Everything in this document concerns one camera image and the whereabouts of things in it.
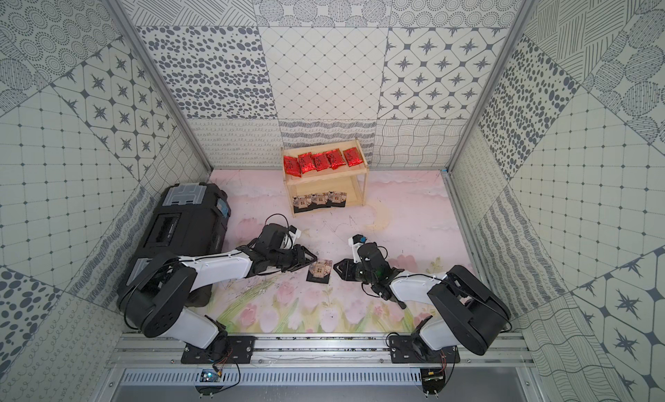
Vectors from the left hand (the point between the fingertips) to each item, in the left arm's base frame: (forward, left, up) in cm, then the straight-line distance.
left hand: (316, 255), depth 86 cm
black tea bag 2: (+27, +2, -4) cm, 28 cm away
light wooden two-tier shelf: (+40, -12, -4) cm, 42 cm away
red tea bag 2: (+27, +4, +18) cm, 33 cm away
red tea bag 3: (+29, 0, +17) cm, 34 cm away
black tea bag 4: (-3, -1, -7) cm, 7 cm away
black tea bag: (+25, +9, -3) cm, 27 cm away
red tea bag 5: (+31, -12, +18) cm, 37 cm away
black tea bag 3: (+28, -6, -4) cm, 29 cm away
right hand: (-3, -7, -4) cm, 9 cm away
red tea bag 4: (+30, -6, +17) cm, 35 cm away
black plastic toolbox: (+6, +42, +12) cm, 44 cm away
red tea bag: (+26, +10, +18) cm, 33 cm away
